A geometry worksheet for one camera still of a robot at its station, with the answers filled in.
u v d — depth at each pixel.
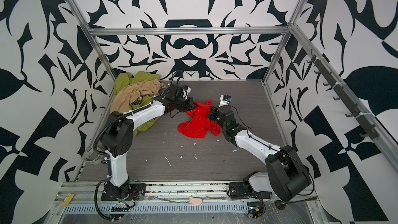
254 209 0.71
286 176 0.42
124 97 1.01
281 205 0.70
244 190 0.67
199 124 0.91
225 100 0.76
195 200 0.70
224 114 0.64
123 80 1.14
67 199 0.71
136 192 0.73
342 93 0.55
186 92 0.77
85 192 0.76
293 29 0.87
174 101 0.74
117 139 0.50
